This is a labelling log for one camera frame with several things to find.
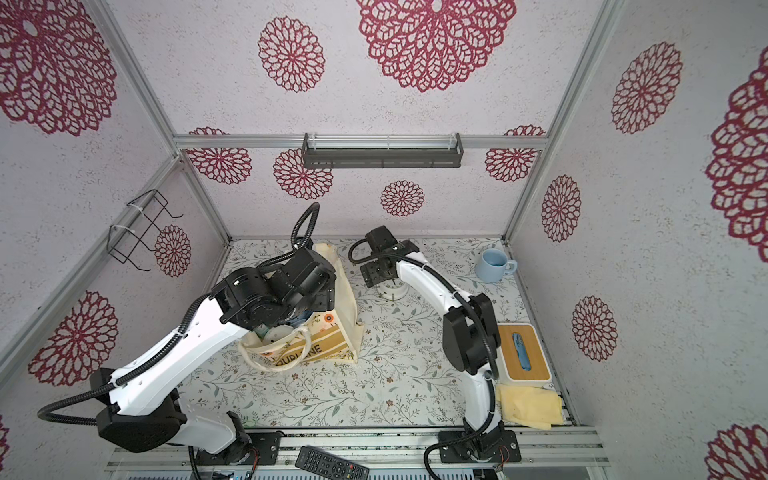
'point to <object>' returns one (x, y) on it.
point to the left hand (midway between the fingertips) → (317, 291)
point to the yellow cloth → (531, 406)
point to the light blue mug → (493, 265)
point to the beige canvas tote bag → (334, 334)
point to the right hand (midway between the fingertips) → (379, 266)
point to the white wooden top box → (520, 356)
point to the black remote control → (328, 465)
